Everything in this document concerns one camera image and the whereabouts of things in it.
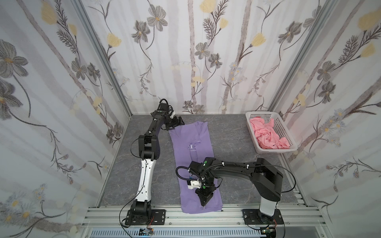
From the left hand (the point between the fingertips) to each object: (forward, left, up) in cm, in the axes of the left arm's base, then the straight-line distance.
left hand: (181, 122), depth 108 cm
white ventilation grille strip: (-67, +1, -4) cm, 67 cm away
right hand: (-54, -13, +1) cm, 55 cm away
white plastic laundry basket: (-5, -72, 0) cm, 73 cm away
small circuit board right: (-68, -45, -6) cm, 81 cm away
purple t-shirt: (-16, -8, -4) cm, 18 cm away
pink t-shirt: (-16, -57, +4) cm, 59 cm away
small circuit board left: (-66, +15, -4) cm, 68 cm away
